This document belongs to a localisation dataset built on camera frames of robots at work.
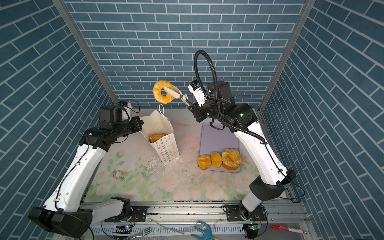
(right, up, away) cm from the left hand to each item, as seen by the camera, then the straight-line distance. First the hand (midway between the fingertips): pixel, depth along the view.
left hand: (145, 120), depth 72 cm
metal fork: (+2, -52, -3) cm, 52 cm away
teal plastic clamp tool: (+30, -52, -4) cm, 60 cm away
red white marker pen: (+68, -51, -3) cm, 85 cm away
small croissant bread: (0, -10, +12) cm, 16 cm away
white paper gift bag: (+1, -5, +23) cm, 24 cm away
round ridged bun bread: (+29, -24, +15) cm, 41 cm away
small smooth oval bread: (+37, -23, +16) cm, 46 cm away
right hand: (+22, +7, -10) cm, 25 cm away
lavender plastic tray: (+36, -14, +31) cm, 49 cm away
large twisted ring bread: (+46, -23, +16) cm, 53 cm away
